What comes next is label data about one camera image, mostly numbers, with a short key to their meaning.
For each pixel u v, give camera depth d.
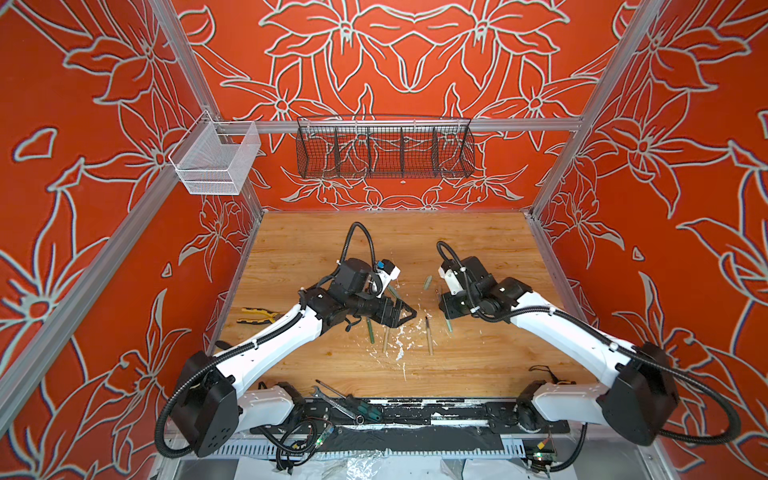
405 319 0.68
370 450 0.70
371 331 0.88
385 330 0.88
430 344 0.85
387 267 0.70
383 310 0.65
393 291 0.96
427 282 0.97
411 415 0.74
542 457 0.69
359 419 0.73
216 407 0.39
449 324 0.87
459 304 0.69
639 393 0.39
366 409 0.73
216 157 0.93
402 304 0.66
